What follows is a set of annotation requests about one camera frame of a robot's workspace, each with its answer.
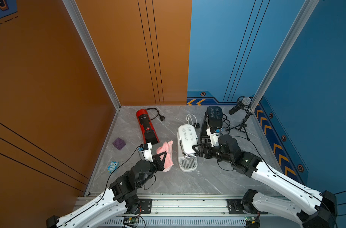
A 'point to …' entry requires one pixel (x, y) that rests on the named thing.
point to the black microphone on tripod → (243, 102)
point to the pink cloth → (167, 147)
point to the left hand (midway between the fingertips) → (167, 152)
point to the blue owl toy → (113, 166)
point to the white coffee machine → (187, 156)
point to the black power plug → (162, 118)
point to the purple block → (119, 143)
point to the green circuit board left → (133, 219)
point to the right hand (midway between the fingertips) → (196, 147)
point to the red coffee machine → (149, 134)
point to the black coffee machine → (213, 118)
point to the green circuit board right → (252, 219)
